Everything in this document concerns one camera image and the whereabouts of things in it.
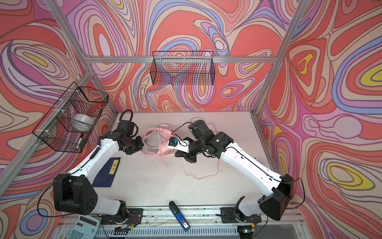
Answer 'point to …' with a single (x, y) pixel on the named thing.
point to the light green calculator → (85, 227)
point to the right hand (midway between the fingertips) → (180, 155)
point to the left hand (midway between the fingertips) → (145, 145)
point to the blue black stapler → (184, 224)
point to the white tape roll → (81, 122)
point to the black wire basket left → (68, 125)
